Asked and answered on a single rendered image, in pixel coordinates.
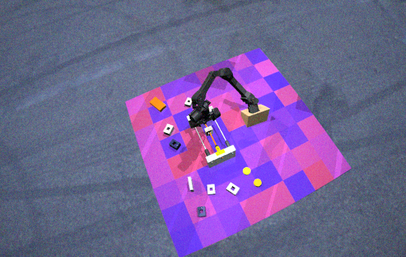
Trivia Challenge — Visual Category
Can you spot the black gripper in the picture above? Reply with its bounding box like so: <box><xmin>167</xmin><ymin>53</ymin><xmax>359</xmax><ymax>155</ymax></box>
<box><xmin>191</xmin><ymin>108</ymin><xmax>221</xmax><ymax>127</ymax></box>

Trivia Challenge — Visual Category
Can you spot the yellow round disc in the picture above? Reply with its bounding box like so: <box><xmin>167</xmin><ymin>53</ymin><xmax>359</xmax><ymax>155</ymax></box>
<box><xmin>254</xmin><ymin>179</ymin><xmax>262</xmax><ymax>187</ymax></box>
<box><xmin>243</xmin><ymin>167</ymin><xmax>250</xmax><ymax>175</ymax></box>

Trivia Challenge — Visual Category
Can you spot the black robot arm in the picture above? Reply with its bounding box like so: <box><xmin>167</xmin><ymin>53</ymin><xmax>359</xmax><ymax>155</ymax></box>
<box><xmin>188</xmin><ymin>67</ymin><xmax>260</xmax><ymax>123</ymax></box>

